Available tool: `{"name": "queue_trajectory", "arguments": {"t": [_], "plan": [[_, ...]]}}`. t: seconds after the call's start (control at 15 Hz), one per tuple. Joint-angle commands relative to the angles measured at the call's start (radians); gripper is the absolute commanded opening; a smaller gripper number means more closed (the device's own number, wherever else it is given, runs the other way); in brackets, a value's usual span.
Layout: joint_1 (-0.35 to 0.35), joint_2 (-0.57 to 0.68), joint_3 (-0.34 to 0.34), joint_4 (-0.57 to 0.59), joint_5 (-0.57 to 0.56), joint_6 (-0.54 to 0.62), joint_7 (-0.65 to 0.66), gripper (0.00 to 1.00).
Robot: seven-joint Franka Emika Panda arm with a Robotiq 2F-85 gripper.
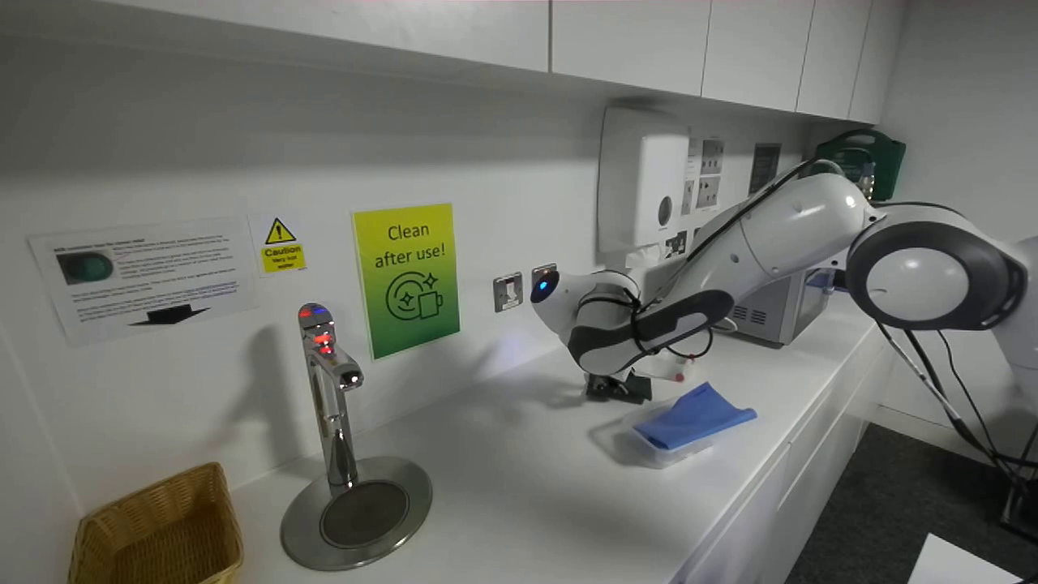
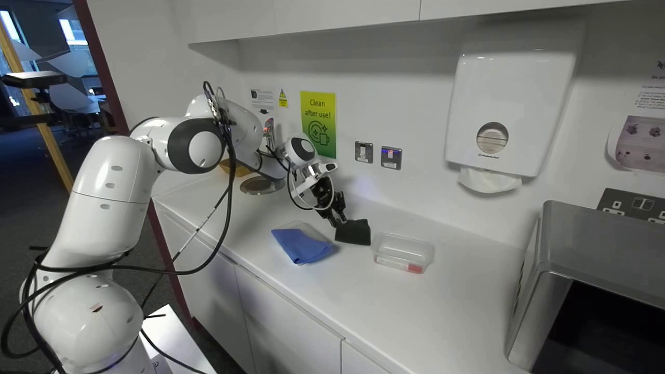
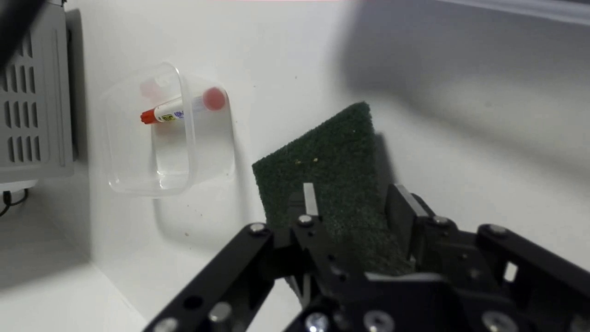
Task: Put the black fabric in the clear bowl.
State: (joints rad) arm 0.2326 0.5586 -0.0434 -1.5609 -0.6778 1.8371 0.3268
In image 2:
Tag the yellow sponge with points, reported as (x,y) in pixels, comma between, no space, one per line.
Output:
(228,167)

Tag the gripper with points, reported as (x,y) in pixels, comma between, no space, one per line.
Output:
(322,191)

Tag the hot water tap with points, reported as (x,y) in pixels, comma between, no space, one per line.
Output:
(268,132)

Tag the wall switch plate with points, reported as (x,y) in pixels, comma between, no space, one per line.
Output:
(363,152)
(391,158)

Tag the white picture poster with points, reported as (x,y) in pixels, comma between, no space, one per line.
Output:
(641,143)

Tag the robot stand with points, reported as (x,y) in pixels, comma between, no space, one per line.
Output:
(171,337)

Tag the white cabinet door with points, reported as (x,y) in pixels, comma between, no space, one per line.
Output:
(286,327)
(213,296)

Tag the clear plastic bowl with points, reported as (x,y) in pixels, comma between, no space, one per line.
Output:
(402,252)

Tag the camera on mount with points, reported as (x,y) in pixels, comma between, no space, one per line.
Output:
(31,83)

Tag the white wall cabinet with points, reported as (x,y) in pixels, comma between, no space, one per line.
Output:
(363,15)

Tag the white label with black print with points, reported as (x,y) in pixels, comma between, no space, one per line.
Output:
(262,98)

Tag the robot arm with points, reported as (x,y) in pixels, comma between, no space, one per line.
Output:
(109,208)

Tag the round metal drip tray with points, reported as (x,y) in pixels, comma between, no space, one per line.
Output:
(258,186)

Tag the white paper notice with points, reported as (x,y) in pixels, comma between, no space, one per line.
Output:
(653,88)

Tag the stainless steel appliance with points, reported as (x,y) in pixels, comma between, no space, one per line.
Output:
(576,259)

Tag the white paper towel dispenser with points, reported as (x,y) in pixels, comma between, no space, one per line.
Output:
(506,114)

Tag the blue fabric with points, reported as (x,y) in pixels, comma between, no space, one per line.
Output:
(302,245)

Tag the yellow warning sticker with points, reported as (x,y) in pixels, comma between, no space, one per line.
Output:
(283,98)

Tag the black fabric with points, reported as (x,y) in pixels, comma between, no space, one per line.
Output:
(355,234)

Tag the double wall socket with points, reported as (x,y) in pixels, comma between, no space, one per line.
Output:
(631,203)

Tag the green and yellow sign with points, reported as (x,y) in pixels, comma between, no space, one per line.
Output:
(318,124)

